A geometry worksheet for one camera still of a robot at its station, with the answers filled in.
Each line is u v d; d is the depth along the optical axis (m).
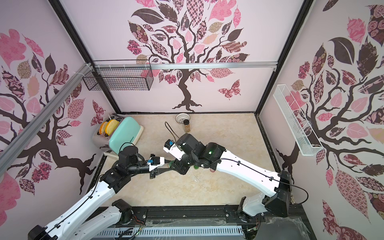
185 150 0.51
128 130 0.92
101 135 0.88
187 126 1.04
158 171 0.62
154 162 0.55
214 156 0.46
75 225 0.43
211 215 0.75
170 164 0.66
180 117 1.14
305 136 0.66
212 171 0.89
